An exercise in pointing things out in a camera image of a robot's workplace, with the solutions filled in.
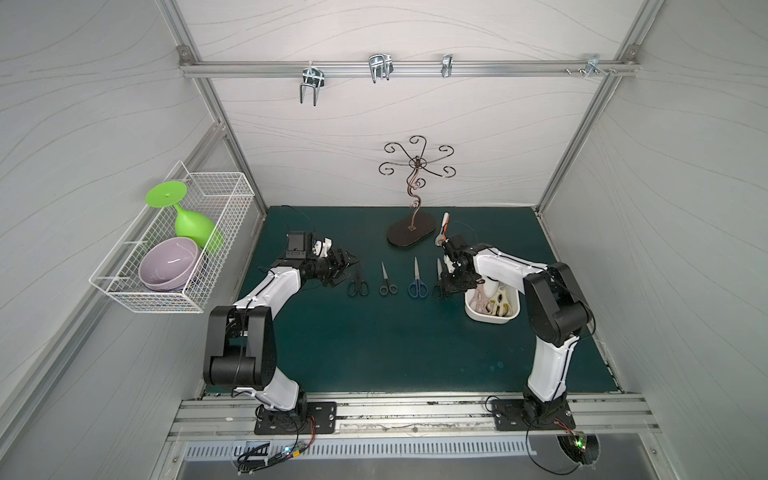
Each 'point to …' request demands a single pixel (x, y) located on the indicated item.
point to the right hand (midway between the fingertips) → (452, 285)
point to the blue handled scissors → (417, 287)
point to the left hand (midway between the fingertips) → (356, 264)
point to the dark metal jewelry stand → (418, 227)
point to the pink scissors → (480, 301)
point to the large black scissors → (358, 286)
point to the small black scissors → (391, 288)
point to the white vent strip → (373, 448)
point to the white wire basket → (222, 197)
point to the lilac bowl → (168, 264)
